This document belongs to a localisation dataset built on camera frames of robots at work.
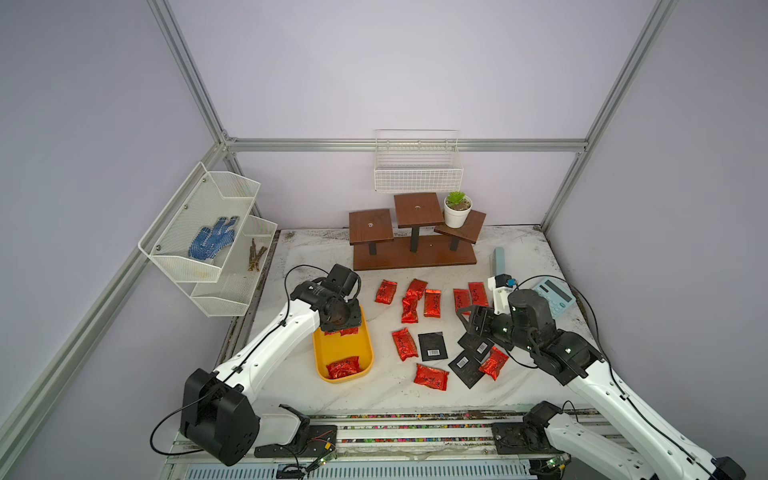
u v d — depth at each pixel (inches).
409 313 37.4
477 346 35.4
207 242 30.1
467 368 33.6
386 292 39.5
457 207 37.4
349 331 30.7
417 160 37.4
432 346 35.5
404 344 34.7
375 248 43.8
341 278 24.7
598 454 20.7
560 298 38.4
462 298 39.2
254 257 37.2
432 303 38.7
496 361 33.1
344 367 33.0
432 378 32.2
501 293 25.7
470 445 28.9
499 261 41.0
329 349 34.7
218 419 15.4
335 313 23.1
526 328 21.4
